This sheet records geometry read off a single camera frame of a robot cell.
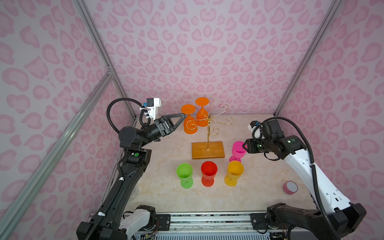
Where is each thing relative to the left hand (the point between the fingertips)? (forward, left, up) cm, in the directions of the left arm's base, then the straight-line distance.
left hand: (185, 117), depth 52 cm
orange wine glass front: (+18, 0, -26) cm, 32 cm away
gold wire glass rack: (+16, -11, -18) cm, 27 cm away
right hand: (+4, -29, -25) cm, 38 cm away
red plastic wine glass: (-4, -10, -35) cm, 37 cm away
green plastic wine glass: (-3, +3, -39) cm, 39 cm away
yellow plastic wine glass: (-3, -24, -39) cm, 46 cm away
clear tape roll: (-12, +30, -46) cm, 56 cm away
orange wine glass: (+17, -7, -18) cm, 25 cm away
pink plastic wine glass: (+5, -26, -34) cm, 43 cm away
